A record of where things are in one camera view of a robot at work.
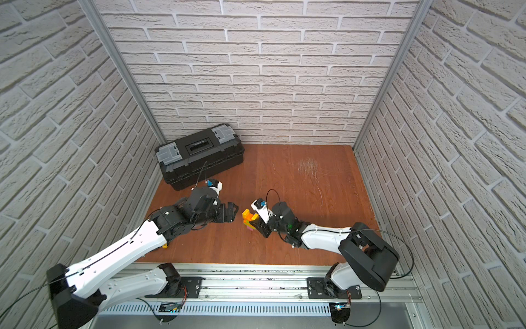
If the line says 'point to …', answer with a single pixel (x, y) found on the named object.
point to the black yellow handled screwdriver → (165, 245)
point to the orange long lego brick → (248, 216)
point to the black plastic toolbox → (190, 162)
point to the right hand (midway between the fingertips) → (256, 219)
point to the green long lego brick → (248, 223)
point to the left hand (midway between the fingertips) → (232, 205)
